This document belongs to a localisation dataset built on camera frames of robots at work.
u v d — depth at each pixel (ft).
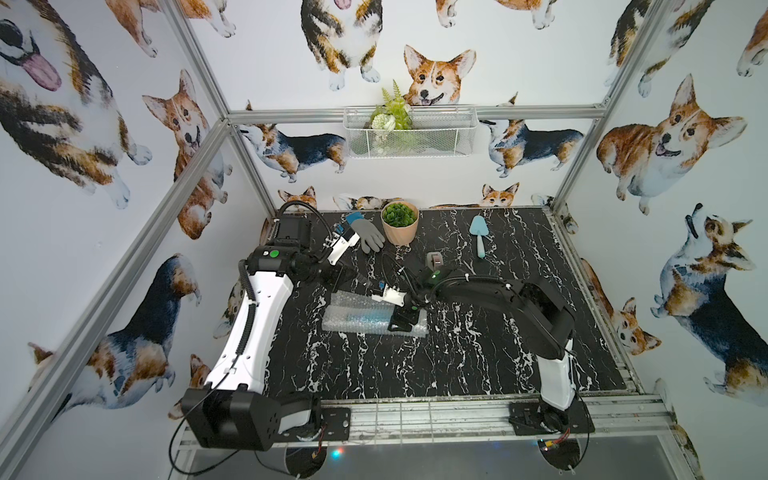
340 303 3.05
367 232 3.63
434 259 3.29
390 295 2.62
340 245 2.14
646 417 2.51
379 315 2.81
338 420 2.42
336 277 2.09
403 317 2.56
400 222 3.39
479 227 3.82
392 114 2.69
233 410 1.23
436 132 3.03
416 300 2.37
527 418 2.40
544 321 1.66
